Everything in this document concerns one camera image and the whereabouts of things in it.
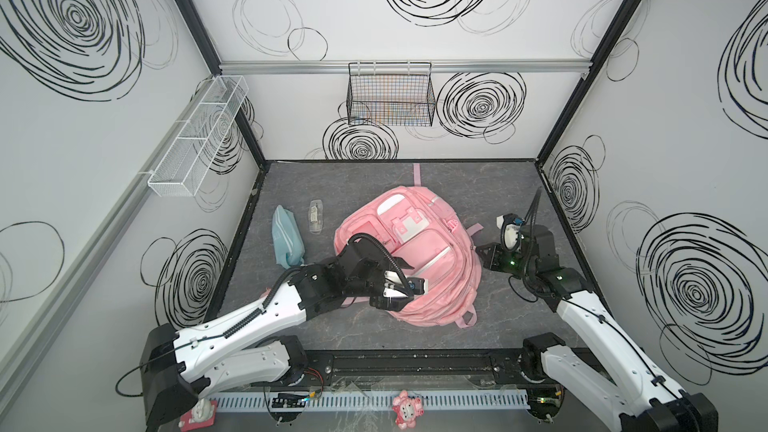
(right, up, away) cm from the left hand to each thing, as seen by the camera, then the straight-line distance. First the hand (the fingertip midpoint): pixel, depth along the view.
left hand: (413, 278), depth 69 cm
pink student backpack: (+5, +8, +21) cm, 23 cm away
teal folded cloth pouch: (-38, +3, +25) cm, 45 cm away
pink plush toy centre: (-2, -28, -3) cm, 28 cm away
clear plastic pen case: (-31, +11, +33) cm, 47 cm away
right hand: (+17, +4, +10) cm, 20 cm away
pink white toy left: (-45, -26, -7) cm, 52 cm away
